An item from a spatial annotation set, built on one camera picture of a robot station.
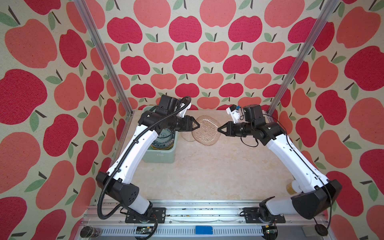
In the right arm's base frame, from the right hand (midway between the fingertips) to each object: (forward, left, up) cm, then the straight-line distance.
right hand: (222, 128), depth 73 cm
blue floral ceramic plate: (+8, +35, -26) cm, 44 cm away
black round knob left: (-46, +54, -19) cm, 74 cm away
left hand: (-3, +11, +4) cm, 12 cm away
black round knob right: (-35, -44, -21) cm, 60 cm away
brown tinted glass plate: (-3, +7, -1) cm, 8 cm away
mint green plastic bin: (-8, +30, -19) cm, 36 cm away
